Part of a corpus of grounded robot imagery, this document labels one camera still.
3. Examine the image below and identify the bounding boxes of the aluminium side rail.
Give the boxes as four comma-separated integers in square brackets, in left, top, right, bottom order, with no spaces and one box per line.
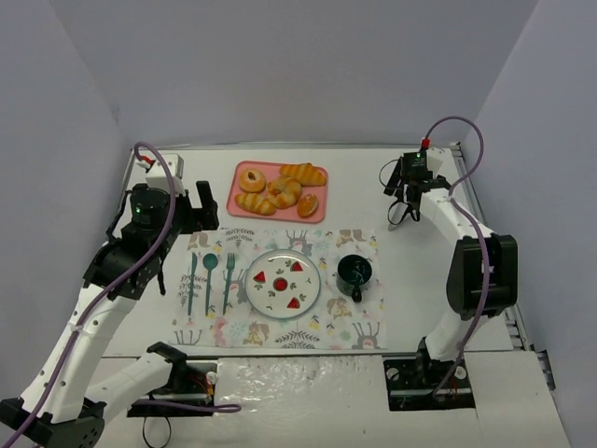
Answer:
[449,142,556,393]

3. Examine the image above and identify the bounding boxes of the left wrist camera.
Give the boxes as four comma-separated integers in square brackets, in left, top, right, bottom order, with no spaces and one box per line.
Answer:
[146,154,186,195]

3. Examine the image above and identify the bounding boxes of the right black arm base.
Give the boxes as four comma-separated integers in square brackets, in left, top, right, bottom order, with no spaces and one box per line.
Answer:
[383,357,476,412]

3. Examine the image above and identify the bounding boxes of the white watermelon pattern plate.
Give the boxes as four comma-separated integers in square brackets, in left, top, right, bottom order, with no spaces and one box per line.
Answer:
[244,249,322,320]

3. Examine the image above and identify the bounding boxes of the striped bread roll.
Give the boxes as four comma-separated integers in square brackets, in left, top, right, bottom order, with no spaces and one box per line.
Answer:
[279,162,326,187]
[234,192,277,216]

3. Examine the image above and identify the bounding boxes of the twisted ring pastry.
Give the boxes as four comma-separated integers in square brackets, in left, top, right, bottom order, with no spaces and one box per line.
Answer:
[266,176,302,209]

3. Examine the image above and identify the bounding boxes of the teal plastic fork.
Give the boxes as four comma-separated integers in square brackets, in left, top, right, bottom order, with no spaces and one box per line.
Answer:
[222,253,236,315]

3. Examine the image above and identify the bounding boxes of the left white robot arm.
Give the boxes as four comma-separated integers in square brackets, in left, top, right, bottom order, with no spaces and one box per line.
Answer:
[1,181,219,447]

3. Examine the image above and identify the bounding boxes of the sugared ring donut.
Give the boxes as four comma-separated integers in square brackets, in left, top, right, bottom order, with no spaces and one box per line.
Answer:
[238,168,266,193]

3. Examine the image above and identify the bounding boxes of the patterned paper placemat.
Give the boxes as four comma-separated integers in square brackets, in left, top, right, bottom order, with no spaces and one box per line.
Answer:
[171,228,387,350]

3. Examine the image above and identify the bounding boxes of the dark green mug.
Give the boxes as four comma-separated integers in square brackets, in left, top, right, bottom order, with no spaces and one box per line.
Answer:
[336,254,373,303]

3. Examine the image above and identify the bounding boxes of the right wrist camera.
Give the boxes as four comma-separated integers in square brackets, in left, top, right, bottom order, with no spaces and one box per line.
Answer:
[420,136,444,175]

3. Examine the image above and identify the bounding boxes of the striped bread roll upper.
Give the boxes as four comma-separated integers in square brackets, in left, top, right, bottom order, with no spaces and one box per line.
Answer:
[279,162,326,187]

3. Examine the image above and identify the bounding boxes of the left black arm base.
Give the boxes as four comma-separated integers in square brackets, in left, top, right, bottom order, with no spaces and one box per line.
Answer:
[126,362,217,418]

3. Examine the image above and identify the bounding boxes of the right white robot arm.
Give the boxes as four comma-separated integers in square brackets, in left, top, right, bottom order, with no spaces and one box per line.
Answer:
[384,149,518,362]

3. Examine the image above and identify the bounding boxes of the translucent brown tongs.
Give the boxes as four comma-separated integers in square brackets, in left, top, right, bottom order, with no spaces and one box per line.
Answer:
[386,200,421,231]

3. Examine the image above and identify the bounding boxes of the small glazed oval bun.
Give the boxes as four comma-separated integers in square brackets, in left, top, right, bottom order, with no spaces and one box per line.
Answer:
[297,193,319,218]

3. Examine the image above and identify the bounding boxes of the teal plastic spoon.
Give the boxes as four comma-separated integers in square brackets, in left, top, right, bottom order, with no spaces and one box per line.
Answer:
[202,253,218,315]

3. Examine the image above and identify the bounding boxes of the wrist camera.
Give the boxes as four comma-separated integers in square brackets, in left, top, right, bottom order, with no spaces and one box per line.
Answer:
[420,136,444,175]
[146,154,186,195]

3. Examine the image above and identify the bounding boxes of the pink plastic tray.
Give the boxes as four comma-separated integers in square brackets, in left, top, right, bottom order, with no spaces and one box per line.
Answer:
[226,161,329,224]

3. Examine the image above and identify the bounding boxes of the striped bread roll lower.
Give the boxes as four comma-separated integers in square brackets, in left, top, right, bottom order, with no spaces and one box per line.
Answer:
[234,192,277,216]

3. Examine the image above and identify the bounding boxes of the teal plastic knife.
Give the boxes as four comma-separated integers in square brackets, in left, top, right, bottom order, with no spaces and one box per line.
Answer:
[187,252,198,318]

